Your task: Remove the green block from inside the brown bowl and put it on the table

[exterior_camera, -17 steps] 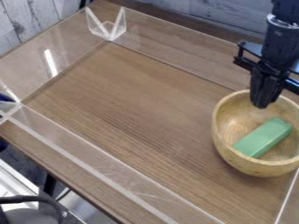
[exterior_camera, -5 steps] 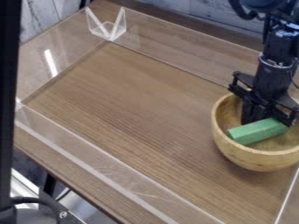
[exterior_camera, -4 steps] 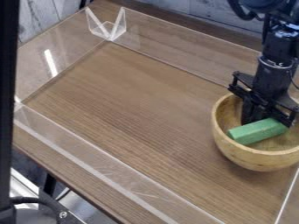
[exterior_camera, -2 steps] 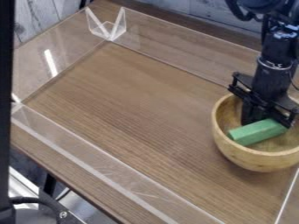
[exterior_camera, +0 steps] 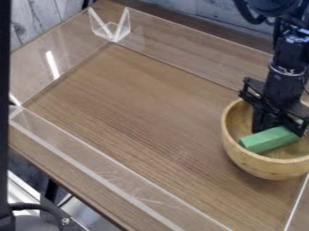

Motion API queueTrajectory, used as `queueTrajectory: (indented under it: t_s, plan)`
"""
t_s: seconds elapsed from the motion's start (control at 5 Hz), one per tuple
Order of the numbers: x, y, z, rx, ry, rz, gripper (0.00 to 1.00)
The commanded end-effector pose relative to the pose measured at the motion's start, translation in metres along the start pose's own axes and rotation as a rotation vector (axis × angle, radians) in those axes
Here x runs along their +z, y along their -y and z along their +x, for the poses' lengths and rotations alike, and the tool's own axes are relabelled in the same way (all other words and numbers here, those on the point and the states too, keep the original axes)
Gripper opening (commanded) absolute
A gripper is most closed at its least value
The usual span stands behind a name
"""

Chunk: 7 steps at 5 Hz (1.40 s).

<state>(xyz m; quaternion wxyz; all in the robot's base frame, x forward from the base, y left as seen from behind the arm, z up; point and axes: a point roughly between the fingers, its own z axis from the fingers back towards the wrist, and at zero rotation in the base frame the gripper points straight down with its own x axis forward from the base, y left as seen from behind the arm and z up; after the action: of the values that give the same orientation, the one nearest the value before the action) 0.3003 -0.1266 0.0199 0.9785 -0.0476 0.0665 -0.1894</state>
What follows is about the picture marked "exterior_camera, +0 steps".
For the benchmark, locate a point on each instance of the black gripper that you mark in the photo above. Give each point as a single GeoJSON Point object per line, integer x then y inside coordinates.
{"type": "Point", "coordinates": [276, 99]}

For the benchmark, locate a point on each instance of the brown wooden bowl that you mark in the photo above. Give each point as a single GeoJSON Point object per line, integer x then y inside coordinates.
{"type": "Point", "coordinates": [283, 163]}

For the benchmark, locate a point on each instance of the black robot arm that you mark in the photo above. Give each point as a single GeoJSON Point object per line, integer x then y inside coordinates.
{"type": "Point", "coordinates": [291, 29]}

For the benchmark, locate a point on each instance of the black table leg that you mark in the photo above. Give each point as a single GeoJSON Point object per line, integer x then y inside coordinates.
{"type": "Point", "coordinates": [52, 191]}

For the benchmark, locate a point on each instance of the clear acrylic corner bracket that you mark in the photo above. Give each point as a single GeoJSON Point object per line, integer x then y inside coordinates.
{"type": "Point", "coordinates": [110, 31]}

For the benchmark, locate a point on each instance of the clear acrylic front wall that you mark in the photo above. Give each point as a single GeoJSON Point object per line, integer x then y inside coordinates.
{"type": "Point", "coordinates": [105, 184]}

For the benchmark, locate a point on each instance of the green rectangular block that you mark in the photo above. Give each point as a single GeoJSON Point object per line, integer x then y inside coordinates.
{"type": "Point", "coordinates": [270, 139]}

